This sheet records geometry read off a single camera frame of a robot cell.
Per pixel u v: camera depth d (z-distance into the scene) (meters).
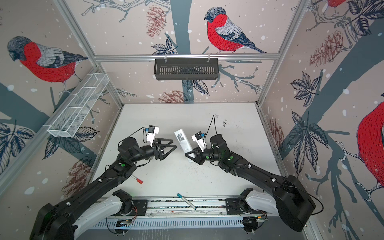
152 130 0.65
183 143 0.73
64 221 0.39
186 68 1.07
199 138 0.68
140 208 0.73
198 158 0.68
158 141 0.71
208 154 0.67
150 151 0.64
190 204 0.75
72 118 0.73
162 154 0.61
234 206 0.73
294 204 0.40
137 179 0.83
